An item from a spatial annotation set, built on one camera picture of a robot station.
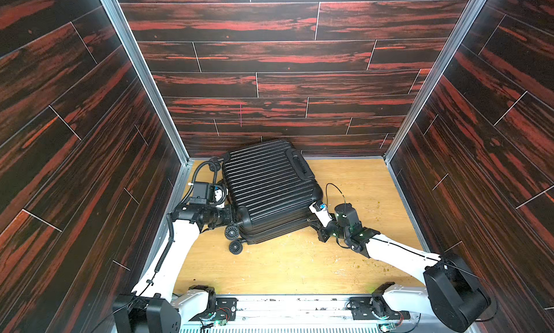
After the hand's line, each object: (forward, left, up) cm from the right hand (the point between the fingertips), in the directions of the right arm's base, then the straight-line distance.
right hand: (313, 219), depth 88 cm
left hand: (-4, +29, +8) cm, 31 cm away
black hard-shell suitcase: (+5, +16, +14) cm, 22 cm away
